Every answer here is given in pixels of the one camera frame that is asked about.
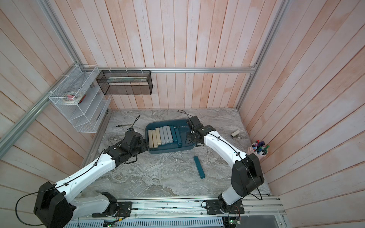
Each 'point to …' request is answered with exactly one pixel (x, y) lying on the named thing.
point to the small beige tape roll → (235, 133)
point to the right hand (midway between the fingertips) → (191, 137)
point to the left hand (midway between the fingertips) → (145, 146)
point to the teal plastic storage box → (181, 125)
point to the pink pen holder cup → (259, 147)
